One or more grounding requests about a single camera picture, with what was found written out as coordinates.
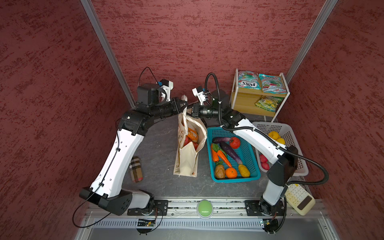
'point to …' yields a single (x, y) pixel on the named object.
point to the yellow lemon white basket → (281, 140)
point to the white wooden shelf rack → (245, 99)
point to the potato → (219, 172)
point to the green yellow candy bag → (269, 103)
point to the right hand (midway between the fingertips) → (179, 114)
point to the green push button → (204, 209)
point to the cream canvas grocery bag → (186, 162)
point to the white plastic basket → (286, 132)
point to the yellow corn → (244, 171)
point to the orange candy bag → (192, 135)
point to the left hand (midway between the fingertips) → (187, 107)
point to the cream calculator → (300, 198)
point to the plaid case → (136, 170)
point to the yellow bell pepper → (274, 135)
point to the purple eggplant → (231, 152)
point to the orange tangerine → (231, 173)
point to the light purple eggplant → (219, 140)
